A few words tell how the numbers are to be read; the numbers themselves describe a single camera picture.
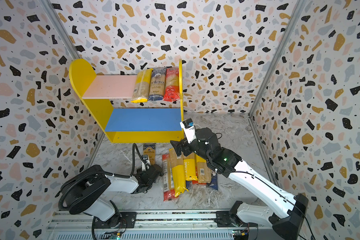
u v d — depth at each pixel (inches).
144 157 31.5
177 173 32.8
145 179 27.6
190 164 35.3
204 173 33.6
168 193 31.5
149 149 38.4
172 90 27.5
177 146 22.6
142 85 28.9
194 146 23.3
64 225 28.8
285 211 15.2
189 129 21.9
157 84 29.5
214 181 33.2
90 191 17.4
